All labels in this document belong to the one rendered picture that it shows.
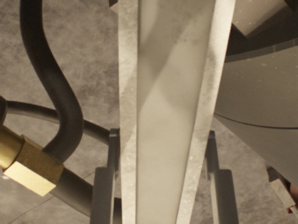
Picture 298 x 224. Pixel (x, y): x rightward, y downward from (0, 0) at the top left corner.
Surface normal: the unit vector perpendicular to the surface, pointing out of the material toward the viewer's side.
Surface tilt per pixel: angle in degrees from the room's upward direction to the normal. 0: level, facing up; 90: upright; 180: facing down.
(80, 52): 0
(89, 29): 0
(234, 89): 44
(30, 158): 60
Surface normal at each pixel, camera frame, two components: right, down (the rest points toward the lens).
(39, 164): 0.65, -0.18
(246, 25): -0.12, 0.74
